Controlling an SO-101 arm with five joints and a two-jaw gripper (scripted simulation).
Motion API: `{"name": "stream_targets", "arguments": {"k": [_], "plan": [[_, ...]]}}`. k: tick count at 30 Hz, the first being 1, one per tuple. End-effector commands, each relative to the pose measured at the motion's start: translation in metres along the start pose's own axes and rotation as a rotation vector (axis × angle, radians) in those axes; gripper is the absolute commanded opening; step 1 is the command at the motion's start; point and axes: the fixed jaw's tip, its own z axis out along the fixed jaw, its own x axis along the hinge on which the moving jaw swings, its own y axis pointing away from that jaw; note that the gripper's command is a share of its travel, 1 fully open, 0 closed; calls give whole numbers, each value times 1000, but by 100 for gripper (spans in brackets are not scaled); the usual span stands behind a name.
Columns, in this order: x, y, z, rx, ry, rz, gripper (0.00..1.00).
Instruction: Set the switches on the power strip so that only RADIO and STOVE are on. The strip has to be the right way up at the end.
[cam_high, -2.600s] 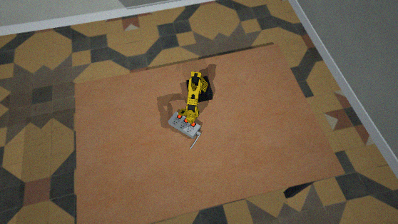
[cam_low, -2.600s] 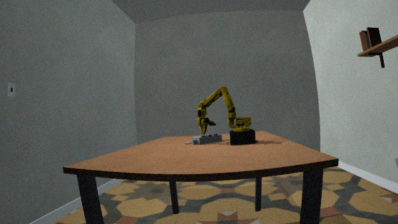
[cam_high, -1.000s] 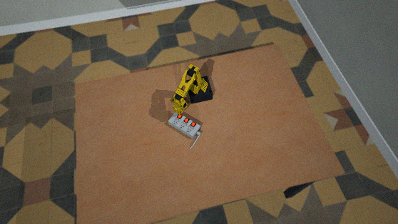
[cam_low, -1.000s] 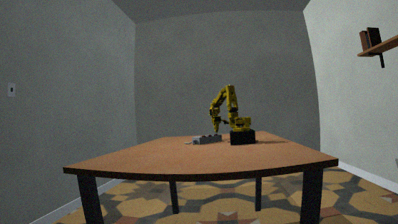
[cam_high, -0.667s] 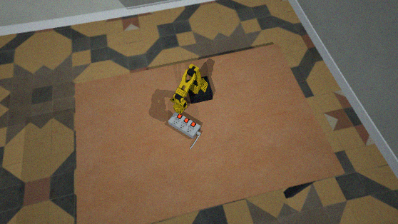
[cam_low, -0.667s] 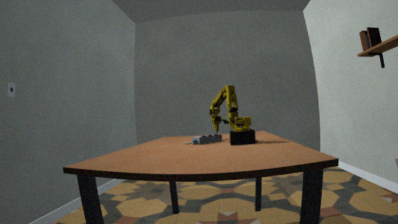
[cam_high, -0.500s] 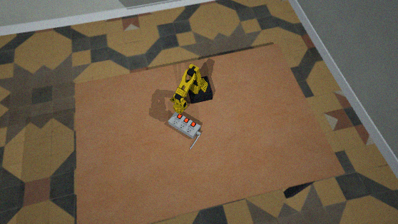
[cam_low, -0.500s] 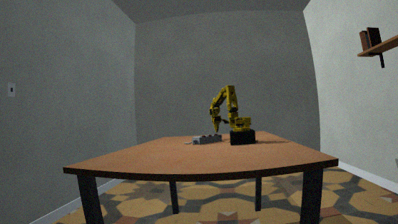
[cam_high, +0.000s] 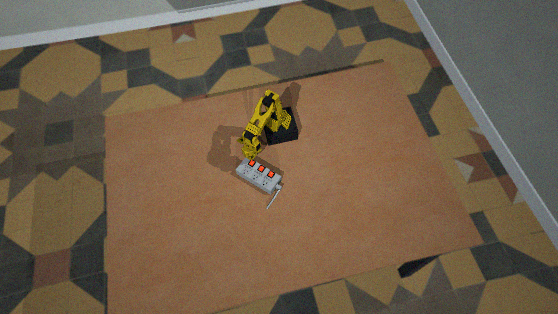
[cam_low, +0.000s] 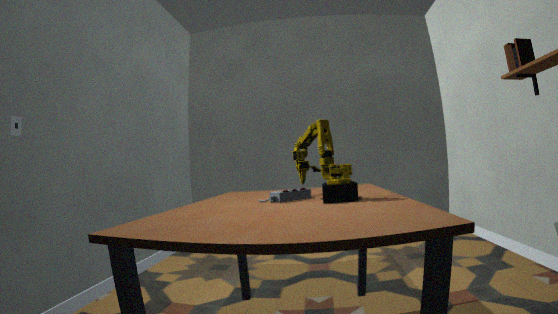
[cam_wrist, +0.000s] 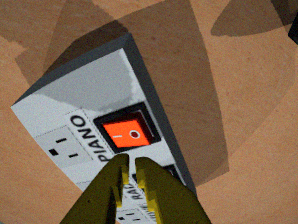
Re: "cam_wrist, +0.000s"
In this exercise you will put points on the grey power strip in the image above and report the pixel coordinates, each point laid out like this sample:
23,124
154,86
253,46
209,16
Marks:
98,105

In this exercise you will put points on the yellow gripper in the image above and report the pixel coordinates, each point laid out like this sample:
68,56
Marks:
171,201

